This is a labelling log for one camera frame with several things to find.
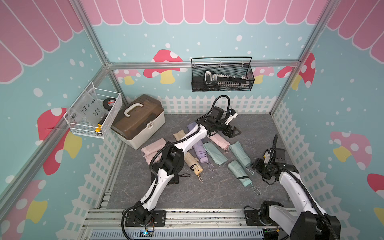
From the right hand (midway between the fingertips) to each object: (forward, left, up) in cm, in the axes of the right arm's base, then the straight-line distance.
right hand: (253, 166), depth 86 cm
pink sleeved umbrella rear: (+19, +17, -2) cm, 25 cm away
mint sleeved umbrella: (+9, +19, -4) cm, 22 cm away
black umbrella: (-5, +45, -4) cm, 46 cm away
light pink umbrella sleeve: (+13, +63, -3) cm, 65 cm away
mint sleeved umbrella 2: (+9, +4, -4) cm, 10 cm away
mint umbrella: (-3, +8, -4) cm, 9 cm away
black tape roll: (+24, +79, +28) cm, 88 cm away
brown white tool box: (+25, +68, +15) cm, 74 cm away
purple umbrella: (+13, +30, -4) cm, 33 cm away
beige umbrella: (+2, +34, -2) cm, 34 cm away
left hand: (+19, +10, +10) cm, 23 cm away
